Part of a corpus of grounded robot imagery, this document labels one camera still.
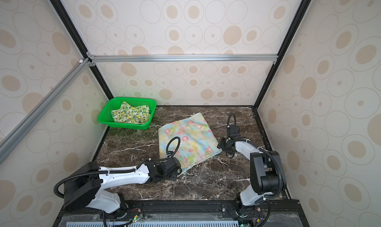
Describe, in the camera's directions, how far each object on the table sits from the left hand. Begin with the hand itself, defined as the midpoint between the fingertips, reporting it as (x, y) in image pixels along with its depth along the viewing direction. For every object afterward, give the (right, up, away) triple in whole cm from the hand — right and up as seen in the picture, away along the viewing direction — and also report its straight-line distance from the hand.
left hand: (179, 174), depth 83 cm
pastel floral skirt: (+5, +18, +16) cm, 25 cm away
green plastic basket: (-56, +34, +23) cm, 69 cm away
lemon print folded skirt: (-33, +34, +29) cm, 56 cm away
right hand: (+30, +14, +12) cm, 35 cm away
